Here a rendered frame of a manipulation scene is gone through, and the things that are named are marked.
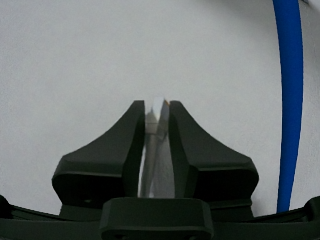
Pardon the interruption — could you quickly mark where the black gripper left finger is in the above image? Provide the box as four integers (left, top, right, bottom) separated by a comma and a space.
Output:
51, 100, 146, 221

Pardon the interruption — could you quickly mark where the blue cable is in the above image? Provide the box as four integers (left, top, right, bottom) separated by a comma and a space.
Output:
273, 0, 303, 213

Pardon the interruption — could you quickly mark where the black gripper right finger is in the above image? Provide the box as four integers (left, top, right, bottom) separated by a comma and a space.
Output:
168, 100, 259, 223

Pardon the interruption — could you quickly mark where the white ethernet cable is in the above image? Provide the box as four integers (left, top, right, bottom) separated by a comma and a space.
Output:
138, 135, 158, 198

